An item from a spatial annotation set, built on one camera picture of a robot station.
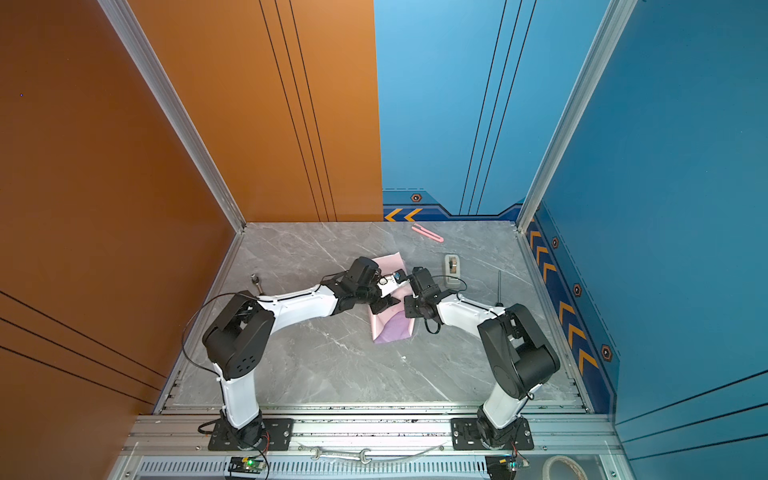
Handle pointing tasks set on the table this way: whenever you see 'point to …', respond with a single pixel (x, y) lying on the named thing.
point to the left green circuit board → (250, 465)
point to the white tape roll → (578, 472)
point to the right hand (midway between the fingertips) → (410, 305)
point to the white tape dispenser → (452, 268)
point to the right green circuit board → (501, 467)
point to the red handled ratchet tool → (255, 280)
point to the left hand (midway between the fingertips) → (396, 290)
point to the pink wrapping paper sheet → (393, 323)
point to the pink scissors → (427, 233)
